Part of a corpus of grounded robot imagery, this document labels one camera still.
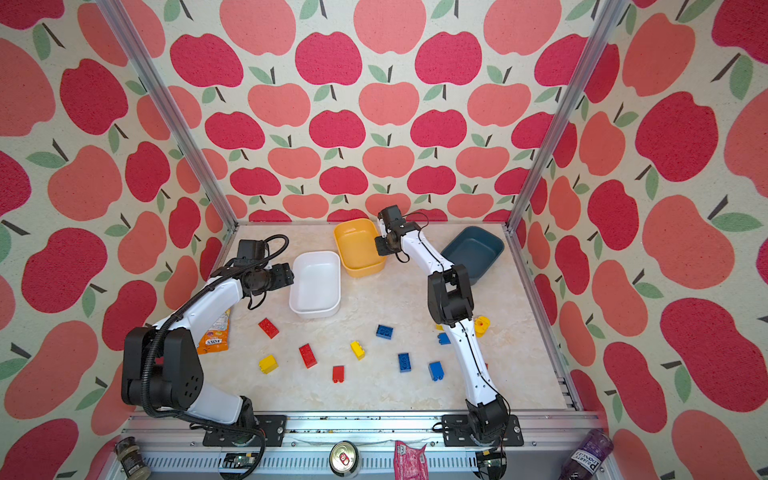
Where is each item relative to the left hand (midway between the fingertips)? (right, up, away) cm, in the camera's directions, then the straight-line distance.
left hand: (287, 278), depth 92 cm
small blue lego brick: (+49, -19, -1) cm, 52 cm away
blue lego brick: (+31, -16, -1) cm, 35 cm away
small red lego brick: (+17, -26, -9) cm, 33 cm away
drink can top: (+22, -35, -30) cm, 51 cm away
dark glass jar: (-28, -40, -24) cm, 54 cm away
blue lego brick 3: (+45, -25, -9) cm, 52 cm away
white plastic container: (+7, -4, +10) cm, 13 cm away
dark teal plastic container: (+66, +9, +23) cm, 71 cm away
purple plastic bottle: (+77, -38, -25) cm, 90 cm away
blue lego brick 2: (+36, -24, -6) cm, 44 cm away
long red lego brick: (+8, -22, -6) cm, 24 cm away
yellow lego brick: (-3, -24, -8) cm, 25 cm away
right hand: (+32, +11, +16) cm, 37 cm away
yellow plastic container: (+20, +9, +20) cm, 30 cm away
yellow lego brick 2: (+23, -21, -6) cm, 31 cm away
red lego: (-6, -16, +1) cm, 17 cm away
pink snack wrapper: (+36, -42, -23) cm, 60 cm away
